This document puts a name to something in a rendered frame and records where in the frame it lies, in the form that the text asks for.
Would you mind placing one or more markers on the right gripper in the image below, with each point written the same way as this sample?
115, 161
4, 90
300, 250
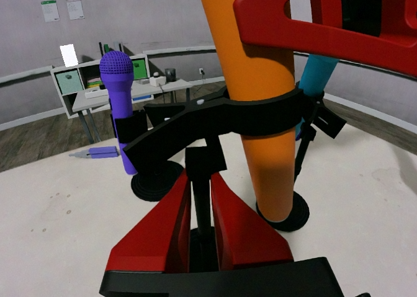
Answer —
361, 31

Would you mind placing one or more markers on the orange microphone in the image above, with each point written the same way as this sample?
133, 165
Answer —
255, 73

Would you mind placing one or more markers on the purple microphone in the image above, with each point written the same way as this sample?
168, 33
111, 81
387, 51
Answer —
117, 75

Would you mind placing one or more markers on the blue microphone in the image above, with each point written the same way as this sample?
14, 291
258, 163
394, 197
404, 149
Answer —
316, 74

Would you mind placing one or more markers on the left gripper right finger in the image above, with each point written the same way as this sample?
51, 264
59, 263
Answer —
245, 240

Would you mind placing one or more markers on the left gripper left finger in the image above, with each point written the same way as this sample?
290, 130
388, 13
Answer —
160, 241

